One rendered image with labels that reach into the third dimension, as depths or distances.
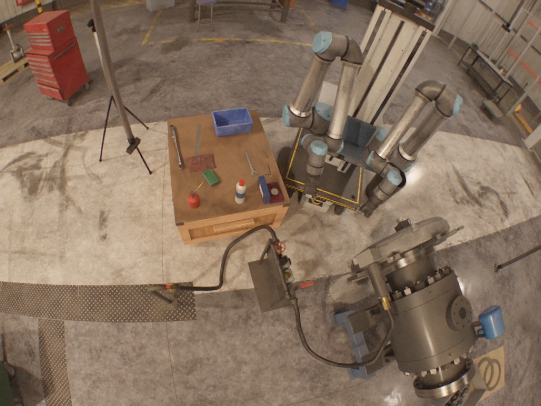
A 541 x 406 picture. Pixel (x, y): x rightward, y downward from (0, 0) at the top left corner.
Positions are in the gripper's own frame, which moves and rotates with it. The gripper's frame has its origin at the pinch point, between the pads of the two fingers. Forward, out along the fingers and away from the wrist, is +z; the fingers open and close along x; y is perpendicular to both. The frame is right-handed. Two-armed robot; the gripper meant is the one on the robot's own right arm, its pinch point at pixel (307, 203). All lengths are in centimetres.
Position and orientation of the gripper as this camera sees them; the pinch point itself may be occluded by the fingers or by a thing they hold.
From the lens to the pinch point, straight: 151.3
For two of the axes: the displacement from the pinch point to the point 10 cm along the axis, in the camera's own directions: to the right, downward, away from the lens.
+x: -9.9, -1.3, 0.2
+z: -0.9, 8.0, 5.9
